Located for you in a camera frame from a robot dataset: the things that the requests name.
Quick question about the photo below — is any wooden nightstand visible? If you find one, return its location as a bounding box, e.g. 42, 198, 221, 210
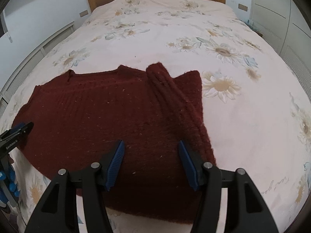
249, 21, 264, 37

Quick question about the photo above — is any white louvered radiator cover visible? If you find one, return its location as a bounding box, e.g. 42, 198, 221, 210
0, 22, 74, 105

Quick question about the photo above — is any person's left hand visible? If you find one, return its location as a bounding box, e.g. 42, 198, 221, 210
0, 159, 22, 207

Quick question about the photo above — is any bed with floral duvet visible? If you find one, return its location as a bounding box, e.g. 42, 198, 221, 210
0, 0, 311, 233

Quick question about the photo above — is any dark red knit sweater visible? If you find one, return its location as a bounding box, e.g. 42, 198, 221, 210
12, 63, 217, 225

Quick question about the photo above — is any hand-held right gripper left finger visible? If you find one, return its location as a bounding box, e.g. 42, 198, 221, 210
24, 139, 125, 233

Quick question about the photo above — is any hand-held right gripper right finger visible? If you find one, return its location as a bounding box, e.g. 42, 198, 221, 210
178, 140, 279, 233

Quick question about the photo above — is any white window frame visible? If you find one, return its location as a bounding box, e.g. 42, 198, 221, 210
0, 5, 13, 43

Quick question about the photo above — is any white wardrobe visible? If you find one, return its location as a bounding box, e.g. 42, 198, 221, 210
251, 0, 311, 78

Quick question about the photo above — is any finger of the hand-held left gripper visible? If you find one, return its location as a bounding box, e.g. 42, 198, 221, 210
0, 123, 28, 137
0, 122, 34, 143

